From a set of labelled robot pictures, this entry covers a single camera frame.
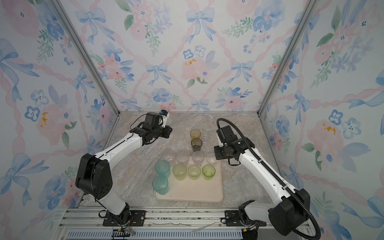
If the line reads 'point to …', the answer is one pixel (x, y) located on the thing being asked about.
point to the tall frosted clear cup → (182, 156)
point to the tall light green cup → (179, 170)
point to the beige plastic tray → (199, 190)
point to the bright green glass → (208, 171)
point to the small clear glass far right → (211, 158)
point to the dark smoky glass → (196, 143)
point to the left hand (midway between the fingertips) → (171, 127)
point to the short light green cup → (194, 172)
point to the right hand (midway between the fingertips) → (219, 151)
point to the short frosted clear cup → (198, 157)
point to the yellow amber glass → (195, 133)
